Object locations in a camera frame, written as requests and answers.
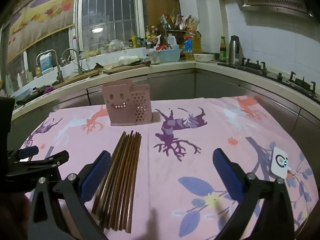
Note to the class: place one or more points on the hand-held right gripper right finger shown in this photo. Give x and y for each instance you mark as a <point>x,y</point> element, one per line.
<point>226,170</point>

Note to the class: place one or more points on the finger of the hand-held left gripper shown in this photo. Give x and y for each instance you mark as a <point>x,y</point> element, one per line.
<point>53,160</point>
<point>27,151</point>

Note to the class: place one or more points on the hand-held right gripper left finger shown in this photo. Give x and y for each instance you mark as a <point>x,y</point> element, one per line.
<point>97,172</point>

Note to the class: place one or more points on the bundle of wooden chopsticks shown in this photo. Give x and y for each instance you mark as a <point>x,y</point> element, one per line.
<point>120,180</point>

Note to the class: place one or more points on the pink utensil holder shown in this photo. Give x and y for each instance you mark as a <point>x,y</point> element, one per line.
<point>120,105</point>

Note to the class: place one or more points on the black frying pan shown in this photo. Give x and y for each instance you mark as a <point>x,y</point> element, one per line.
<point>30,95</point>

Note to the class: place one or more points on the printed pink tablecloth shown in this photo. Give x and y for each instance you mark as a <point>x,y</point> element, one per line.
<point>175,180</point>

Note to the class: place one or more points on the purple cloth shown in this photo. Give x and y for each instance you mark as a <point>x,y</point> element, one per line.
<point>48,89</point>

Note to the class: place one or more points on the white square device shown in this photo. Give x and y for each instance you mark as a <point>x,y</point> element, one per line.
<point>278,163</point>

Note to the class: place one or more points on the blue label detergent jug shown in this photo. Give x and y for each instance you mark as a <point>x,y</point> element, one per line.
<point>46,63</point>

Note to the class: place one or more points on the angular steel faucet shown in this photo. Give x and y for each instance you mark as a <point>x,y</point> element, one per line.
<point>58,67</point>

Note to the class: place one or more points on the wooden cutting board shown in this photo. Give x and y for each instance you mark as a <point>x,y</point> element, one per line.
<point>77,78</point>
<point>125,68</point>

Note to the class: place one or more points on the curved steel faucet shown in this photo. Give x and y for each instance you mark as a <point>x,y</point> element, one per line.
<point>78,60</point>

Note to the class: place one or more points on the kitchen counter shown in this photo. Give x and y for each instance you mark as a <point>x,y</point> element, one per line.
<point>175,85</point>

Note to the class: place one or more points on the black gas stove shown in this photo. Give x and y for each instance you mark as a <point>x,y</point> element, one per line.
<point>275,76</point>

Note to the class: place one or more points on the fruit print roller blind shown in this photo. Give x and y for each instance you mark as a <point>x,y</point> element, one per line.
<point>40,17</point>

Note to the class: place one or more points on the white bowl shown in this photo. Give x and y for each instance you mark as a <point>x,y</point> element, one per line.
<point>203,58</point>

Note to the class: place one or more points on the white plastic bag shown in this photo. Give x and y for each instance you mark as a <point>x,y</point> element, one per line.
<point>128,59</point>

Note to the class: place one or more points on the kitchen cleaver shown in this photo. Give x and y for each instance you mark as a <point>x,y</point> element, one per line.
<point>138,62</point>

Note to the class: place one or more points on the green glass bottle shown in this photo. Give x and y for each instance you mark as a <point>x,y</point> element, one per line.
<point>223,51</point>

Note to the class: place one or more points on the steel kettle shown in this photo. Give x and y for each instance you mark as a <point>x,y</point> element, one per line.
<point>235,50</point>

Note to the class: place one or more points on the small patterned bowl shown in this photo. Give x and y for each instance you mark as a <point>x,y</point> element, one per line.
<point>143,59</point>

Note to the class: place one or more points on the clear plastic bag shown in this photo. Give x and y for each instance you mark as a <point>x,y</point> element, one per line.
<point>114,46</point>

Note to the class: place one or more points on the glass jar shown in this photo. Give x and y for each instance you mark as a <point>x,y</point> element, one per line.
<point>154,58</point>

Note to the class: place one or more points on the blue plastic basin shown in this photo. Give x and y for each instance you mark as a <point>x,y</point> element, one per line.
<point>170,55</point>

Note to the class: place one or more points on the yellow cooking oil bottle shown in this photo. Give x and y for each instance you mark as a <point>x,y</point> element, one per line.
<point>193,45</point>

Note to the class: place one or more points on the white plastic jug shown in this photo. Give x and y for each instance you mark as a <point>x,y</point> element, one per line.
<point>172,41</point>

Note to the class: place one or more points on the row of sauce bottles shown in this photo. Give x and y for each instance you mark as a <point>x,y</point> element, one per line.
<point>147,40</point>

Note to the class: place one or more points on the barred window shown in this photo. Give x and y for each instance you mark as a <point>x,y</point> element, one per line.
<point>107,15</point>

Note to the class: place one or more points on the rack of seasoning packets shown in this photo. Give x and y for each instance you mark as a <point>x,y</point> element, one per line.
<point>180,20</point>

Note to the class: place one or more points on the brown wooden panel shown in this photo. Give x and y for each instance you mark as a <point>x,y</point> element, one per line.
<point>160,7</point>

